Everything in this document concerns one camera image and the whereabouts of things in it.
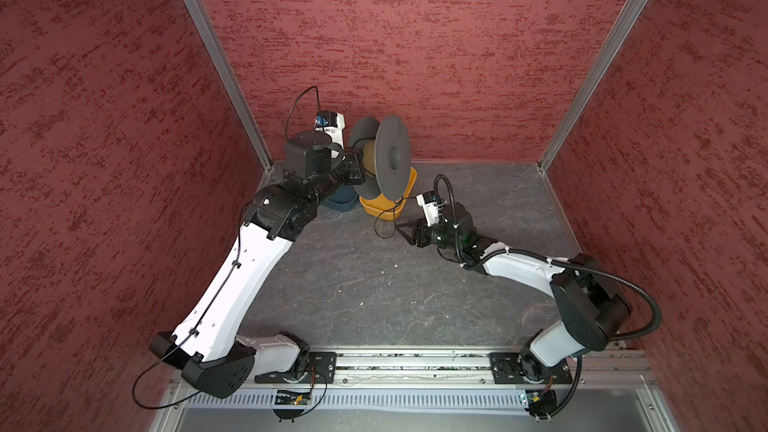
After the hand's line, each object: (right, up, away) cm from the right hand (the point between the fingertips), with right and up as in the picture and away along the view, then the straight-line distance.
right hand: (400, 231), depth 84 cm
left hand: (-9, +19, -20) cm, 29 cm away
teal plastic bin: (-19, +9, +17) cm, 27 cm away
